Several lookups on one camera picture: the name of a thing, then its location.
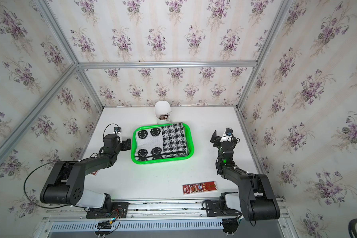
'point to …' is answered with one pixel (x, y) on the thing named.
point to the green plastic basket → (190, 148)
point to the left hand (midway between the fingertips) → (122, 139)
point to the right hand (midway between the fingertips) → (225, 132)
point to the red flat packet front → (199, 187)
